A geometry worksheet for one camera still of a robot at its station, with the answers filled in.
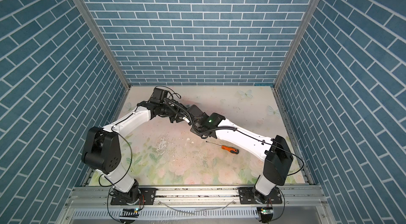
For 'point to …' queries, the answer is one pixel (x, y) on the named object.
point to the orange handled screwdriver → (233, 150)
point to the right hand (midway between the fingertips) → (197, 119)
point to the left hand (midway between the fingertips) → (190, 113)
